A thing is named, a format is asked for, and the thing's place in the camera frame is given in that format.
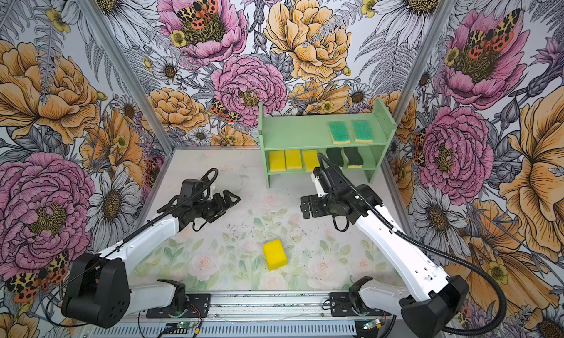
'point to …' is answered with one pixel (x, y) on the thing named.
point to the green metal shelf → (309, 131)
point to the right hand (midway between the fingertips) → (316, 212)
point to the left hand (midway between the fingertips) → (233, 210)
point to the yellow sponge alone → (275, 255)
